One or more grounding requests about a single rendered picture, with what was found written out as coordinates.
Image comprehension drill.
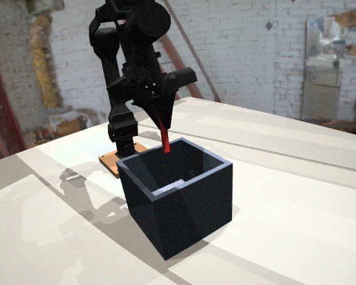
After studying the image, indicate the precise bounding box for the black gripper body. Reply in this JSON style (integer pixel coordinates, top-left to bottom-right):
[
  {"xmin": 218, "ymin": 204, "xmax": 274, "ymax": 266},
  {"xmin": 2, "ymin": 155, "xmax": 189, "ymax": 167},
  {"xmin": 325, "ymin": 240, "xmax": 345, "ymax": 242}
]
[{"xmin": 117, "ymin": 47, "xmax": 197, "ymax": 105}]

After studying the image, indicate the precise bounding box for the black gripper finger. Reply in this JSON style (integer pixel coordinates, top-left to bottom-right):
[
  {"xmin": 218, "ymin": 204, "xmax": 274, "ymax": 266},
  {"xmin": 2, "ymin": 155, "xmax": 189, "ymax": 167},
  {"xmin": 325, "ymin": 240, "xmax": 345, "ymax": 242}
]
[
  {"xmin": 131, "ymin": 95, "xmax": 160, "ymax": 130},
  {"xmin": 147, "ymin": 88, "xmax": 179, "ymax": 130}
]

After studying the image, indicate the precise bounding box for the dark red peg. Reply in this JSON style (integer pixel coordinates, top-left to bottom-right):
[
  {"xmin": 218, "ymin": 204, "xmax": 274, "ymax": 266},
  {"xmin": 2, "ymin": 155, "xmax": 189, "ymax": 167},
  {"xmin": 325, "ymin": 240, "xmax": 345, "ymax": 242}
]
[{"xmin": 158, "ymin": 116, "xmax": 170, "ymax": 153}]

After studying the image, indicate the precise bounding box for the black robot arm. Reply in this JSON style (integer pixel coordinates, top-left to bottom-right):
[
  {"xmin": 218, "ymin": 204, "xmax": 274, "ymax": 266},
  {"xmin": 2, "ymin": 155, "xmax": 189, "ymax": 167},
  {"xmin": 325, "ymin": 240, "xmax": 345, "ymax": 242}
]
[{"xmin": 89, "ymin": 0, "xmax": 171, "ymax": 159}]

